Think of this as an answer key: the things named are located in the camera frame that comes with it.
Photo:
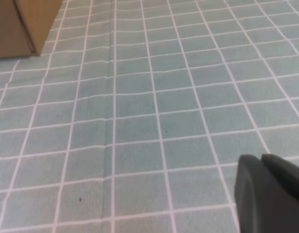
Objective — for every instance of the cyan checkered tablecloth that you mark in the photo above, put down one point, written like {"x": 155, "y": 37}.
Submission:
{"x": 134, "y": 116}

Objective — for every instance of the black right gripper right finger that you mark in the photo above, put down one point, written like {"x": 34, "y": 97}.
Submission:
{"x": 285, "y": 172}

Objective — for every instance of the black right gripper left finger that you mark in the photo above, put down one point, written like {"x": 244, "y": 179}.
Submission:
{"x": 262, "y": 205}

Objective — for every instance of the brown cardboard shoebox drawer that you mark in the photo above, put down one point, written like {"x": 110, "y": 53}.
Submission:
{"x": 25, "y": 26}

